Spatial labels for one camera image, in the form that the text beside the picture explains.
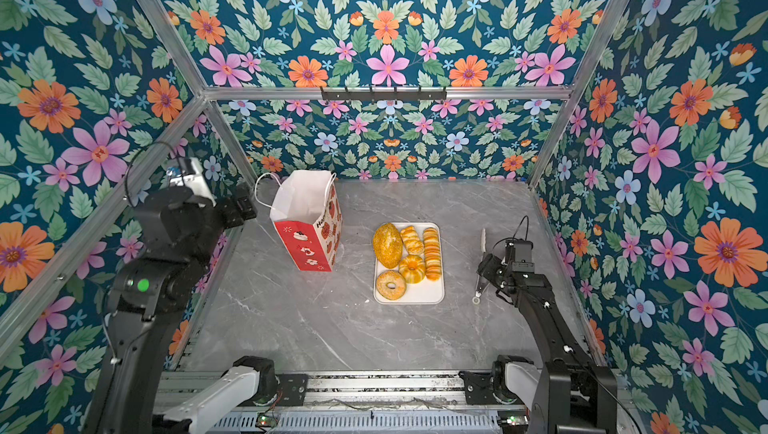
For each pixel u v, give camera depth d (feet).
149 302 1.22
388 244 3.10
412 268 3.05
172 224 1.26
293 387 2.41
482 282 2.98
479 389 2.40
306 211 3.31
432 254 3.15
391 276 2.95
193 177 1.62
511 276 2.09
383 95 3.06
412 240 3.20
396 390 2.45
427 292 3.00
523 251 2.13
